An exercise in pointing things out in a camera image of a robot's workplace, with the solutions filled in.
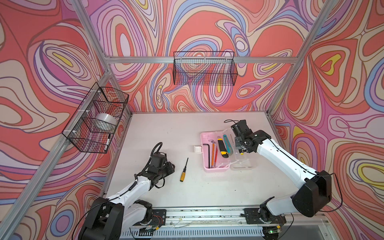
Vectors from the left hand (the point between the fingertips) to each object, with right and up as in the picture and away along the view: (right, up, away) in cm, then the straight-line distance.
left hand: (174, 166), depth 88 cm
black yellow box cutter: (+29, +10, +1) cm, 31 cm away
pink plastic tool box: (+27, +8, -1) cm, 28 cm away
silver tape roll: (-32, +28, -15) cm, 45 cm away
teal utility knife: (+33, +11, +2) cm, 35 cm away
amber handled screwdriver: (+5, -5, -2) cm, 7 cm away
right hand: (+40, +14, -6) cm, 43 cm away
